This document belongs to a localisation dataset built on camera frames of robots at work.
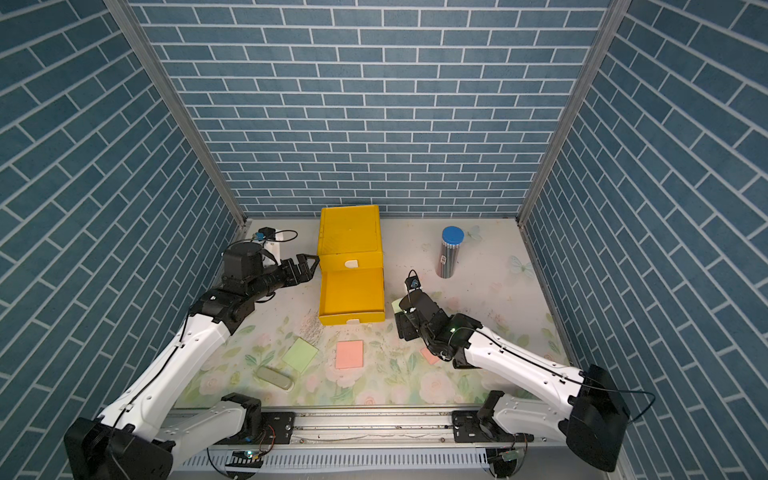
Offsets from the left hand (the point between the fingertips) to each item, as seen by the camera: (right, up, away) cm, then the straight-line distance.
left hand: (315, 261), depth 76 cm
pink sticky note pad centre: (+7, -28, +9) cm, 30 cm away
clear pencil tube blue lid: (+38, +6, +12) cm, 40 cm away
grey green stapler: (-13, -31, +3) cm, 34 cm away
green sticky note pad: (-7, -28, +9) cm, 30 cm away
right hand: (+25, -16, +4) cm, 29 cm away
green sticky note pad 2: (+21, -13, +4) cm, 25 cm away
